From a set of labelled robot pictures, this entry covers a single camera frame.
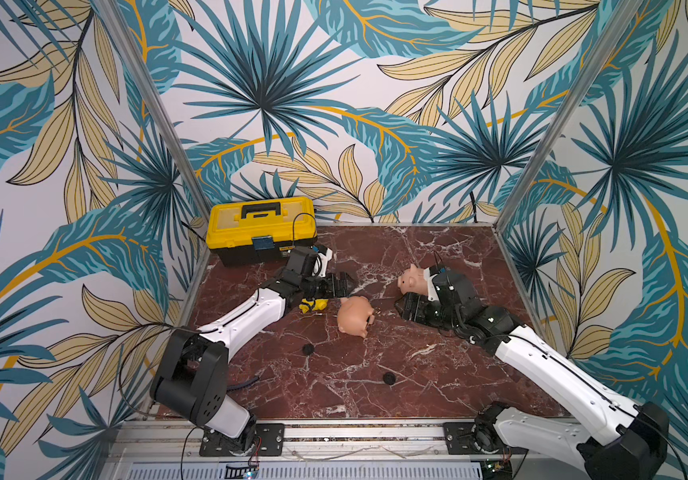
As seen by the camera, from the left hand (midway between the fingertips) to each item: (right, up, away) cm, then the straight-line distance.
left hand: (343, 288), depth 84 cm
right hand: (+16, -4, -8) cm, 18 cm away
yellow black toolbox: (-27, +17, +11) cm, 34 cm away
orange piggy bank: (+3, -8, +2) cm, 9 cm away
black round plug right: (+13, -25, -1) cm, 28 cm away
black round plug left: (-10, -19, +4) cm, 22 cm away
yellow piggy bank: (-7, -3, -8) cm, 11 cm away
